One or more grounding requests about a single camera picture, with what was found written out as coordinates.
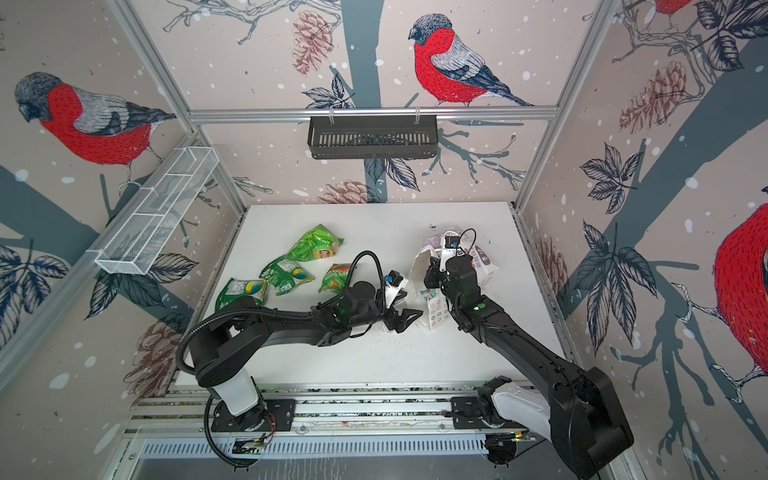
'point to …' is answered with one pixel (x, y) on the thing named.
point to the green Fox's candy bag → (255, 288)
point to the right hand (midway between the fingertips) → (429, 260)
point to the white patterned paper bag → (432, 305)
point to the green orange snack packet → (286, 272)
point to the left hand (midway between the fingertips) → (414, 306)
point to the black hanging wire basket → (372, 138)
